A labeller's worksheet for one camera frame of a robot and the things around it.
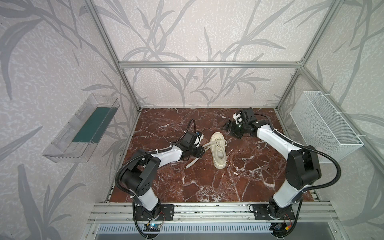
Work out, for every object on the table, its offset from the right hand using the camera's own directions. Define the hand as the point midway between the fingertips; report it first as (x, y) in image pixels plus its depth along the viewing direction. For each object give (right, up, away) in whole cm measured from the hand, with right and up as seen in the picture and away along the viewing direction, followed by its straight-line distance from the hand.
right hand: (224, 126), depth 89 cm
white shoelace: (-9, -13, +7) cm, 17 cm away
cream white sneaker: (-4, -12, +2) cm, 12 cm away
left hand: (-12, -13, +3) cm, 18 cm away
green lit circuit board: (-38, -49, -17) cm, 64 cm away
